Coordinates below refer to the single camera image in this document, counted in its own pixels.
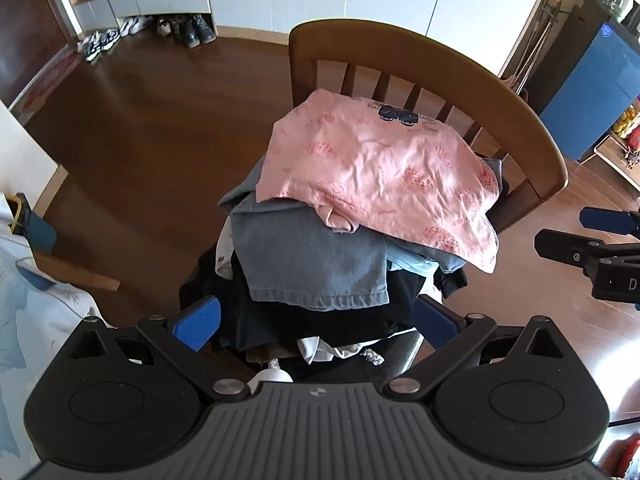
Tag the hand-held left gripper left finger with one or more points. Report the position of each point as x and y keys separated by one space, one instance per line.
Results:
x=197 y=322

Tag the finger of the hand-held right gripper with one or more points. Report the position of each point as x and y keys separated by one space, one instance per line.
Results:
x=565 y=247
x=605 y=221

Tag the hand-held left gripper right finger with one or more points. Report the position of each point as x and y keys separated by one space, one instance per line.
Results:
x=435 y=322

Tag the pink printed shirt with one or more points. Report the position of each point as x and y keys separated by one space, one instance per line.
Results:
x=380 y=170

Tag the light blue garment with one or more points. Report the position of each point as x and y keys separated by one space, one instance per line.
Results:
x=420 y=262

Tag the black garment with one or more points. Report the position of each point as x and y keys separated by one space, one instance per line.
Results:
x=280 y=320

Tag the yellow fruit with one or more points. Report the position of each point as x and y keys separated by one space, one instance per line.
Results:
x=629 y=120

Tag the white garment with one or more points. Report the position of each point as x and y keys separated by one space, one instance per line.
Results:
x=325 y=347

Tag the blue cabinet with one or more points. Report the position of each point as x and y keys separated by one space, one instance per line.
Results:
x=590 y=95

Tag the grey blue denim garment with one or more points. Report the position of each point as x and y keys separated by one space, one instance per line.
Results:
x=310 y=260

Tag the wooden chair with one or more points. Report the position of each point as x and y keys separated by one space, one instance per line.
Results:
x=500 y=110

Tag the broom sticks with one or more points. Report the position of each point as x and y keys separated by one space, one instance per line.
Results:
x=537 y=40

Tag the black appliance shelf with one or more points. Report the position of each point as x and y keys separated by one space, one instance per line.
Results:
x=575 y=20

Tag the red white door mat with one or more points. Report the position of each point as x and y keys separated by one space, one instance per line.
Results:
x=45 y=80

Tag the dark sneaker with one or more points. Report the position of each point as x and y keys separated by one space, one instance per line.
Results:
x=189 y=34
x=205 y=29

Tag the white grey sneaker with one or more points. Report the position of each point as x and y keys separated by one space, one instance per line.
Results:
x=109 y=39
x=92 y=47

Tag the brown shoe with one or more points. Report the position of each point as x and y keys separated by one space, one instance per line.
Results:
x=167 y=25

